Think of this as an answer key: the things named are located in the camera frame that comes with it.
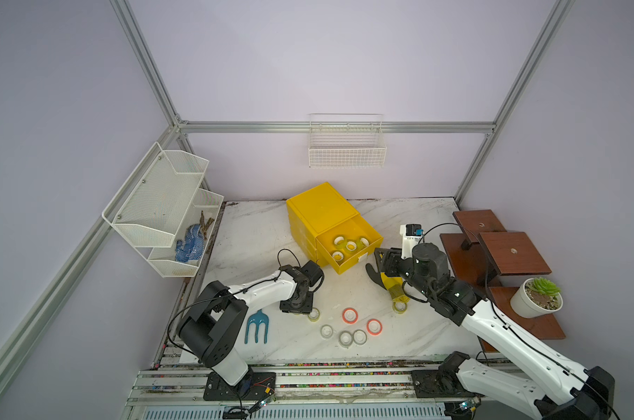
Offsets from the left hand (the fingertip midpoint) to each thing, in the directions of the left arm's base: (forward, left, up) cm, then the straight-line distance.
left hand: (297, 310), depth 87 cm
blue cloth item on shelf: (+16, +37, +13) cm, 42 cm away
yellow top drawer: (+24, -19, +14) cm, 33 cm away
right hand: (+9, -27, +22) cm, 35 cm away
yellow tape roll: (-2, -5, -1) cm, 6 cm away
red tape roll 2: (-5, -25, -1) cm, 26 cm away
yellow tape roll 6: (+12, -13, +15) cm, 23 cm away
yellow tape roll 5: (+17, -22, +16) cm, 32 cm away
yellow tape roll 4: (+16, -18, +15) cm, 28 cm away
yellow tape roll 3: (+17, -14, +16) cm, 27 cm away
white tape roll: (-6, -10, -1) cm, 12 cm away
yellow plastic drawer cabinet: (+27, -6, +21) cm, 35 cm away
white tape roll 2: (-9, -16, -1) cm, 18 cm away
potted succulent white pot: (-6, -64, +22) cm, 68 cm away
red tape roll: (-2, -18, -1) cm, 18 cm away
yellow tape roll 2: (+1, -35, -1) cm, 35 cm away
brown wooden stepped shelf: (+16, -63, +12) cm, 67 cm away
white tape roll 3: (-9, -20, -1) cm, 22 cm away
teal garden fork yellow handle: (-3, +14, -1) cm, 14 cm away
